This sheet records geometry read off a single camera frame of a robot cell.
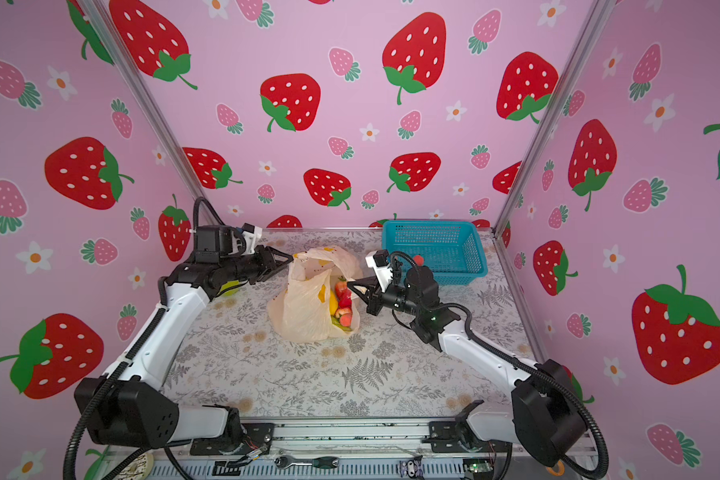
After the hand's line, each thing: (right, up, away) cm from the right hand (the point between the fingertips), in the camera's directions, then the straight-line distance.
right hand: (347, 285), depth 72 cm
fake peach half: (-2, -11, +17) cm, 21 cm away
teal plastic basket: (+38, +10, +43) cm, 58 cm away
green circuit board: (+32, -44, -2) cm, 55 cm away
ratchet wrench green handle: (-15, -42, -2) cm, 45 cm away
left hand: (-15, +6, +4) cm, 17 cm away
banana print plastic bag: (-13, -9, +9) cm, 18 cm away
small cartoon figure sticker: (+15, -42, -4) cm, 45 cm away
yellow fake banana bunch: (-7, -8, +24) cm, 26 cm away
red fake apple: (-3, -6, +26) cm, 26 cm away
